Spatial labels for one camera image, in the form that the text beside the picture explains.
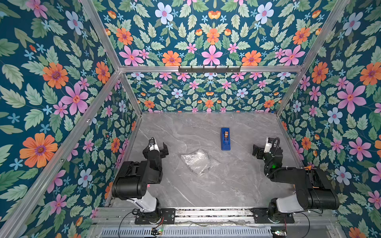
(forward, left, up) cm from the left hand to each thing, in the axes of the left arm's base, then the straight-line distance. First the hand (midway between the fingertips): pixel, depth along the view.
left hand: (156, 143), depth 92 cm
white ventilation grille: (-46, -18, -9) cm, 51 cm away
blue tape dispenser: (+2, -45, -3) cm, 45 cm away
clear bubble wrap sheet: (-12, -27, -6) cm, 30 cm away
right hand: (-6, -69, -1) cm, 69 cm away
